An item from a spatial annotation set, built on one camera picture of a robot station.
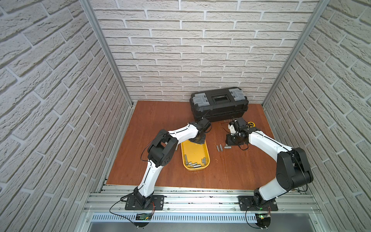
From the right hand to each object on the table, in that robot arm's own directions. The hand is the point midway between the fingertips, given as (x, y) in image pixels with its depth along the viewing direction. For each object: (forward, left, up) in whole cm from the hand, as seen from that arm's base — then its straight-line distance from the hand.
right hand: (230, 141), depth 92 cm
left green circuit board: (-37, +52, -6) cm, 64 cm away
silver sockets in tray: (-13, +24, -5) cm, 28 cm away
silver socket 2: (-2, +1, -5) cm, 5 cm away
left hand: (+5, +18, -4) cm, 20 cm away
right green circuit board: (-40, -8, -7) cm, 42 cm away
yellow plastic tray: (-7, +24, -5) cm, 25 cm away
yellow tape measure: (+14, -20, -3) cm, 25 cm away
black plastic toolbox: (+23, +4, +11) cm, 25 cm away
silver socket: (-2, +8, -5) cm, 10 cm away
